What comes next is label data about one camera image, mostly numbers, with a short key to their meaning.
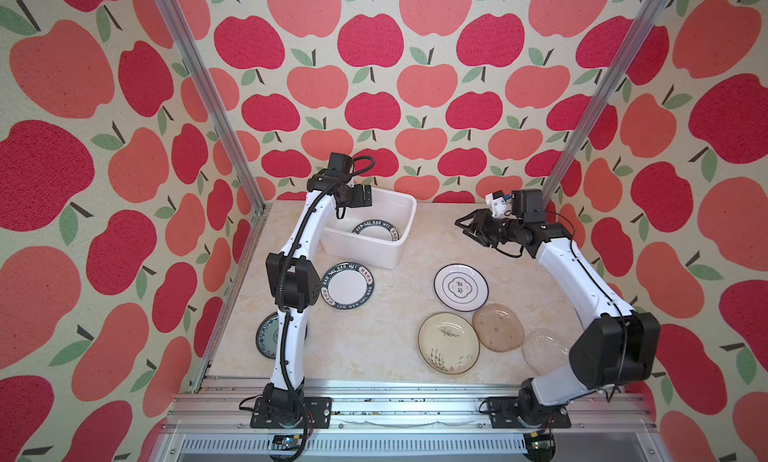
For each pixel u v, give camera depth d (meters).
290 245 0.59
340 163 0.76
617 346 0.42
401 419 0.75
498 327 0.89
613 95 0.86
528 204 0.64
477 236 0.74
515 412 0.73
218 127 0.95
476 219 0.74
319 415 0.74
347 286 0.99
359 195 0.86
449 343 0.84
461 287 0.98
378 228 1.11
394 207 1.07
